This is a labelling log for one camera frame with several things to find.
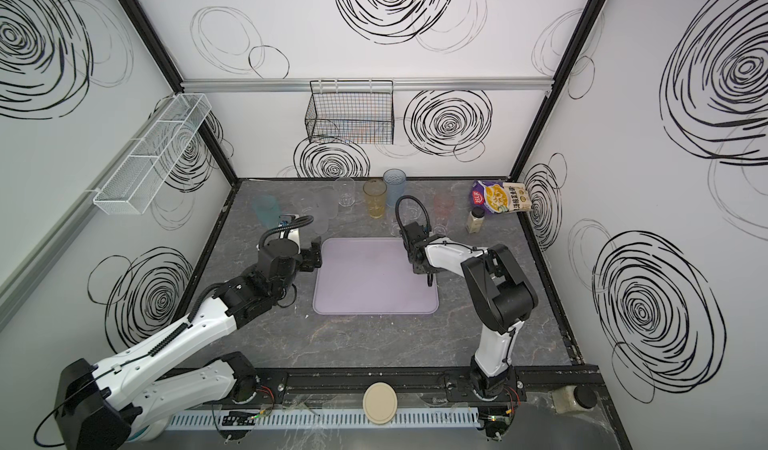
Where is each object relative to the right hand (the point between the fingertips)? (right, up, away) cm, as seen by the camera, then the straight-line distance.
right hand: (429, 266), depth 96 cm
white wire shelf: (-76, +24, -24) cm, 84 cm away
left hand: (-34, +11, -19) cm, 41 cm away
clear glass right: (+6, +14, +9) cm, 17 cm away
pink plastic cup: (+7, +21, +11) cm, 25 cm away
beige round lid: (-15, -24, -31) cm, 42 cm away
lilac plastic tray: (-19, -3, -3) cm, 19 cm away
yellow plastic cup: (-18, +25, +3) cm, 31 cm away
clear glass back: (-30, +26, +15) cm, 42 cm away
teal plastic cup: (-54, +19, +3) cm, 57 cm away
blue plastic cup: (-11, +29, +12) cm, 33 cm away
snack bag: (+29, +23, +16) cm, 40 cm away
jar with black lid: (+27, -22, -32) cm, 47 cm away
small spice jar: (+16, +15, +3) cm, 22 cm away
